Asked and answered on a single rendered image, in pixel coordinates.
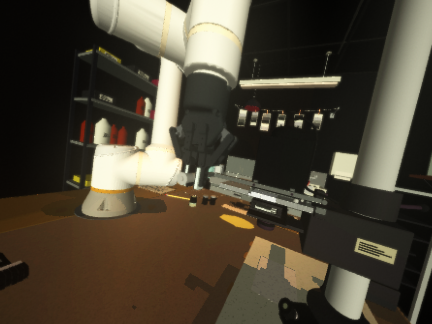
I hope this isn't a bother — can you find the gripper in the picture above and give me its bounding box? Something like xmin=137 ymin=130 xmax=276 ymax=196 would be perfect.
xmin=168 ymin=71 xmax=239 ymax=189

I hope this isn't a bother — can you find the grey enlarger stage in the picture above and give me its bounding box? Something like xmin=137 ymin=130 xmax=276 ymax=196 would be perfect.
xmin=206 ymin=173 xmax=329 ymax=218

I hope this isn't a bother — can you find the black negative carrier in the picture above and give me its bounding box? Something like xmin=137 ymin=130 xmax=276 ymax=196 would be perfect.
xmin=247 ymin=198 xmax=289 ymax=219

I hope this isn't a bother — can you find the beige grey enlarger baseboard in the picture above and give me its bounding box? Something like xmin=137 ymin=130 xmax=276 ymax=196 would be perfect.
xmin=215 ymin=235 xmax=340 ymax=324

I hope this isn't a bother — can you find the black enlarger head body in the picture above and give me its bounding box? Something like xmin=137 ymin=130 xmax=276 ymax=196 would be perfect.
xmin=301 ymin=181 xmax=415 ymax=295

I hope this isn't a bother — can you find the white enlarger column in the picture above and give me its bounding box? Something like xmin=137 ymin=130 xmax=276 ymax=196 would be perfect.
xmin=323 ymin=0 xmax=432 ymax=322

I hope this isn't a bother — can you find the red safelight lamp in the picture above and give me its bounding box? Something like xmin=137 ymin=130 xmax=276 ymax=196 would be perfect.
xmin=244 ymin=96 xmax=261 ymax=113

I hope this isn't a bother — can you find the beige paper sheet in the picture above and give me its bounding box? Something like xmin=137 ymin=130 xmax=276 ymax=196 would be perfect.
xmin=144 ymin=184 xmax=176 ymax=196

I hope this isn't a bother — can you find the yellow round disc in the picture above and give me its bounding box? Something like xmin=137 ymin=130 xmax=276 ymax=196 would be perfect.
xmin=219 ymin=213 xmax=255 ymax=231

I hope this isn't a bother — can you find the large white bottle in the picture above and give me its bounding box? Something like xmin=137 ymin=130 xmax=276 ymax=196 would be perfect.
xmin=93 ymin=117 xmax=112 ymax=146

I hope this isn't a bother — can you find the white ceiling light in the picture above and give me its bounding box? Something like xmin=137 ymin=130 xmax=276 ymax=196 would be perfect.
xmin=238 ymin=50 xmax=343 ymax=90

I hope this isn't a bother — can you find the black drying line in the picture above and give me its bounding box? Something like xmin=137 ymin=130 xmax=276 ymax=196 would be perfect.
xmin=233 ymin=103 xmax=341 ymax=115

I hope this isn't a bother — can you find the black metal shelf unit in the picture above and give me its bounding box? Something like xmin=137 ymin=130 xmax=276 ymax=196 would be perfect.
xmin=63 ymin=46 xmax=160 ymax=191

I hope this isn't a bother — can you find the yellow flat box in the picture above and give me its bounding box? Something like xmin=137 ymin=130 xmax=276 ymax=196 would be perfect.
xmin=97 ymin=46 xmax=122 ymax=64

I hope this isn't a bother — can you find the white box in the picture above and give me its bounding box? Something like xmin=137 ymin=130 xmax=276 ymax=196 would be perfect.
xmin=331 ymin=151 xmax=359 ymax=180

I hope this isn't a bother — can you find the black round knob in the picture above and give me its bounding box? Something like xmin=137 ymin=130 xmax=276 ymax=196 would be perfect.
xmin=277 ymin=296 xmax=300 ymax=321

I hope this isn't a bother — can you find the black ribbed block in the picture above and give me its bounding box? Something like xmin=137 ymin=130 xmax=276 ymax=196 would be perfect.
xmin=0 ymin=252 xmax=30 ymax=290

